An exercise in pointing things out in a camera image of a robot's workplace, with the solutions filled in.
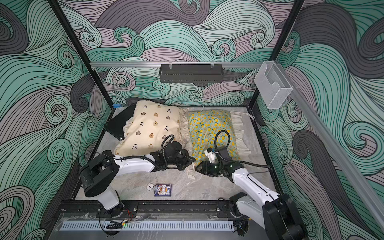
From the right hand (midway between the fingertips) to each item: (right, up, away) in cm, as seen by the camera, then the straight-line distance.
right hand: (197, 171), depth 80 cm
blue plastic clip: (-65, +40, +42) cm, 87 cm away
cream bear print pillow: (-32, +21, +13) cm, 41 cm away
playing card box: (-19, -9, -2) cm, 21 cm away
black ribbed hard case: (-56, +24, +20) cm, 64 cm away
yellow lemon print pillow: (+12, +22, +15) cm, 29 cm away
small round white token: (-26, -9, +1) cm, 28 cm away
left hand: (+1, +7, 0) cm, 7 cm away
